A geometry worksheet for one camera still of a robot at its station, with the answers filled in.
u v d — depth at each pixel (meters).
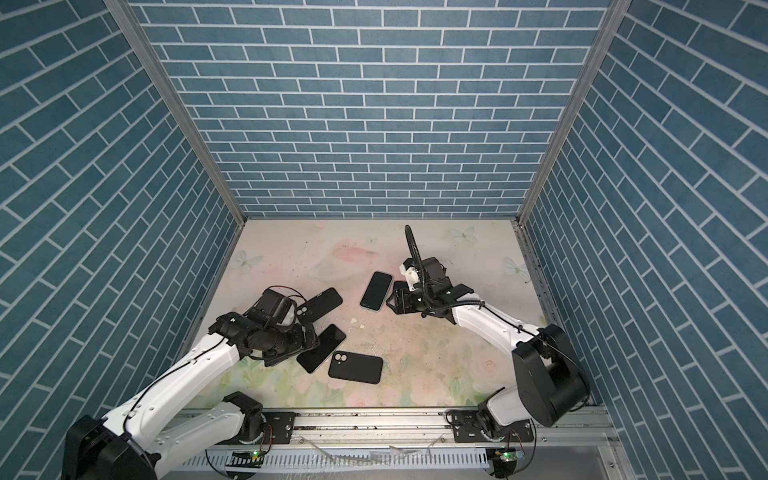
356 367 0.85
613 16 0.71
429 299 0.66
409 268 0.79
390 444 0.72
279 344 0.67
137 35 0.73
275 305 0.63
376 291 1.00
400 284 1.01
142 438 0.41
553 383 0.43
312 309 0.93
